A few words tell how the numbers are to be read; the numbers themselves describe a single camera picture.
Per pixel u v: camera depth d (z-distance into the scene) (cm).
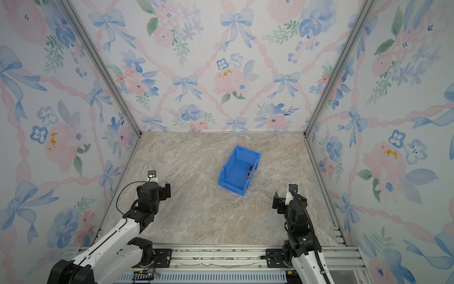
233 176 101
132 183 66
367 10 69
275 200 74
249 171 100
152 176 72
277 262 73
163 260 74
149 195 63
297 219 59
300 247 56
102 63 86
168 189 80
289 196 70
